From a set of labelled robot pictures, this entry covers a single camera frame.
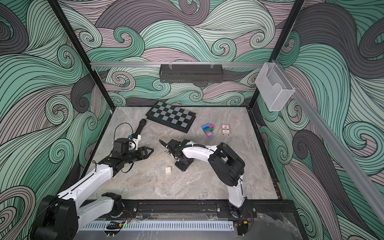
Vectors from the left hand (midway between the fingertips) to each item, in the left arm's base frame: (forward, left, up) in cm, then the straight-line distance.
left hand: (150, 149), depth 84 cm
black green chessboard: (+30, -15, -7) cm, 34 cm away
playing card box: (+21, -48, -9) cm, 54 cm away
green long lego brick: (+21, -38, -9) cm, 44 cm away
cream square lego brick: (-8, -10, -9) cm, 16 cm away
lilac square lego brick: (+16, -37, -9) cm, 41 cm away
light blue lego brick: (+25, -34, -9) cm, 43 cm away
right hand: (-4, -21, -11) cm, 24 cm away
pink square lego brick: (+25, -39, -10) cm, 47 cm away
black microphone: (+26, +12, -8) cm, 30 cm away
